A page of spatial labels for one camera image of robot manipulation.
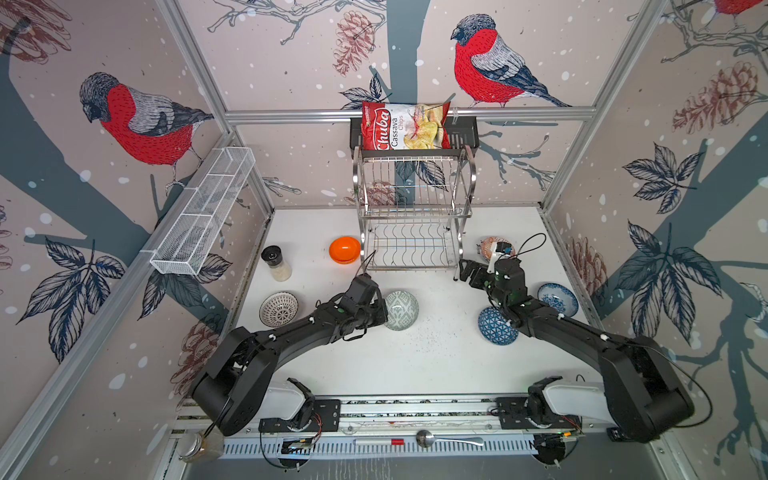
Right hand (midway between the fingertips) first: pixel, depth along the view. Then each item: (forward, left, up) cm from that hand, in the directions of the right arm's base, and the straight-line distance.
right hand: (469, 267), depth 88 cm
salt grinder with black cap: (+1, +61, -6) cm, 62 cm away
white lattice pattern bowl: (-11, +59, -9) cm, 61 cm away
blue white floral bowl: (-3, -29, -11) cm, 32 cm away
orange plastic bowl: (+11, +41, -7) cm, 43 cm away
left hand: (-13, +23, -5) cm, 27 cm away
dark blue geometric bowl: (-13, -8, -12) cm, 20 cm away
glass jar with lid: (-47, +62, -1) cm, 78 cm away
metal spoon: (-42, +14, -10) cm, 46 cm away
